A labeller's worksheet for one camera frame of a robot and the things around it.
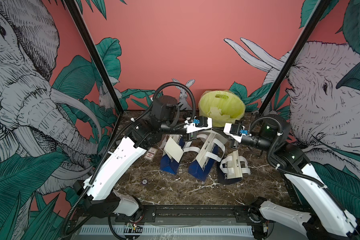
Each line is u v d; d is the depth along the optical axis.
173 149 0.73
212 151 0.78
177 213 0.75
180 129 0.46
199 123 0.42
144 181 0.85
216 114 1.04
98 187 0.37
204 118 0.43
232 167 0.66
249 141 0.47
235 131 0.42
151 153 0.95
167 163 0.85
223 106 1.00
